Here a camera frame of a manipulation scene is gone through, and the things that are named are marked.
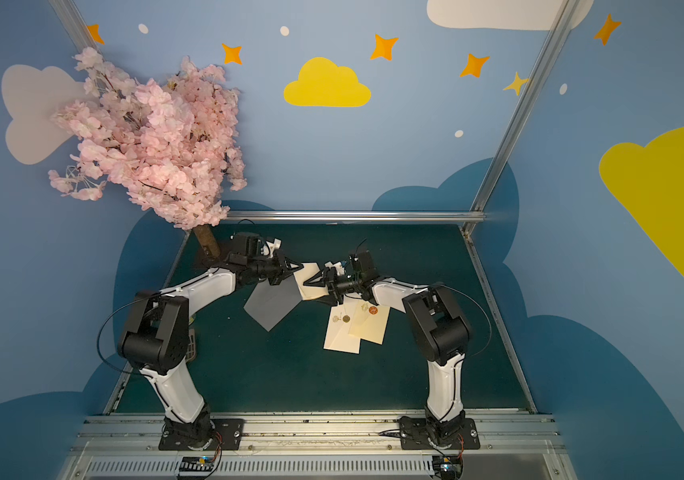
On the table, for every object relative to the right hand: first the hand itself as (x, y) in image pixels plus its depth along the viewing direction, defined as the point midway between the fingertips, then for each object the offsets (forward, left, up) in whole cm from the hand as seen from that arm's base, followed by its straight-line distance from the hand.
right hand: (310, 288), depth 87 cm
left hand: (+9, +2, +2) cm, 9 cm away
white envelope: (-4, -9, -15) cm, 18 cm away
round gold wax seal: (-2, -11, -14) cm, 18 cm away
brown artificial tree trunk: (+20, +39, -1) cm, 44 cm away
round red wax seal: (+2, -20, -14) cm, 24 cm away
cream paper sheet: (+5, +3, 0) cm, 6 cm away
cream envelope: (-2, -18, -14) cm, 23 cm away
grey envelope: (+2, +15, -13) cm, 20 cm away
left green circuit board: (-43, +24, -16) cm, 52 cm away
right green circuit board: (-39, -39, -17) cm, 58 cm away
